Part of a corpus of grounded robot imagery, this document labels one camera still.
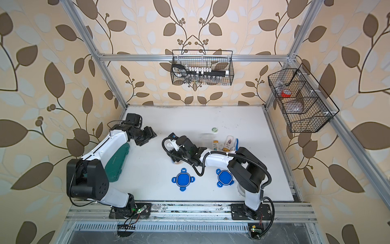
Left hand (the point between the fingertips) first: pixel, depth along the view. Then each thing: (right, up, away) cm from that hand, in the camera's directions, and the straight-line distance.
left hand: (151, 135), depth 88 cm
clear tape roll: (+50, -28, -11) cm, 59 cm away
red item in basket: (+76, +23, -8) cm, 79 cm away
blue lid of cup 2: (+43, -24, -3) cm, 49 cm away
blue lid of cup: (+19, -25, -3) cm, 32 cm away
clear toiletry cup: (+18, -14, -9) cm, 25 cm away
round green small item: (+39, +2, +17) cm, 43 cm away
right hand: (+13, -8, -1) cm, 15 cm away
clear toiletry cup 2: (+34, -4, +9) cm, 35 cm away
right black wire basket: (+81, +15, -15) cm, 84 cm away
